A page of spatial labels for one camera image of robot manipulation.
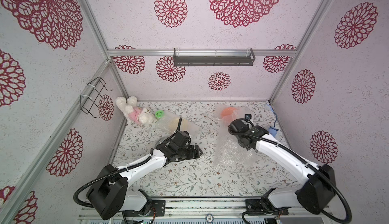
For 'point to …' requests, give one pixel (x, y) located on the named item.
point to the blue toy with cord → (273, 131)
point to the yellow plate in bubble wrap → (166, 126)
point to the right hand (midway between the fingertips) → (249, 134)
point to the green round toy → (159, 113)
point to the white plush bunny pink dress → (140, 115)
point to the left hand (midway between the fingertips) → (197, 154)
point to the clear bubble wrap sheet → (228, 152)
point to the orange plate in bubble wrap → (225, 114)
